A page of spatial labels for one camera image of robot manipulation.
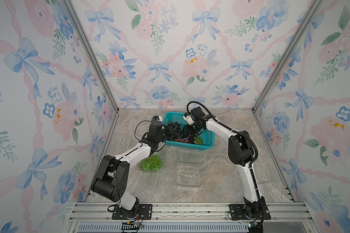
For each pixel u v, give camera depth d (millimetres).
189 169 896
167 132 784
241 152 595
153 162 837
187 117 931
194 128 878
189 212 756
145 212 738
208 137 987
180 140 975
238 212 732
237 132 606
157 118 818
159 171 874
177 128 1027
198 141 942
